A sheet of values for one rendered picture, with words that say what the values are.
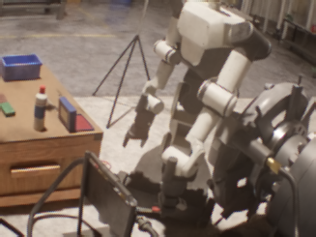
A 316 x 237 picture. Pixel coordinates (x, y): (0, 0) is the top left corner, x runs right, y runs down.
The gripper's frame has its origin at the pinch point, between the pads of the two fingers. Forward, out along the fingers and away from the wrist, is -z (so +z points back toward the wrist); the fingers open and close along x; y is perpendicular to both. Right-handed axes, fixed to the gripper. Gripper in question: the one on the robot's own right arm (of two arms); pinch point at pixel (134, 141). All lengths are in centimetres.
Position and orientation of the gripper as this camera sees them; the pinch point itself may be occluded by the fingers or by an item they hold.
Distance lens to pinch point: 198.7
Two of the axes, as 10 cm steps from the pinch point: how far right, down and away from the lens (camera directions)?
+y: 5.2, 5.3, -6.7
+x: -7.7, -0.5, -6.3
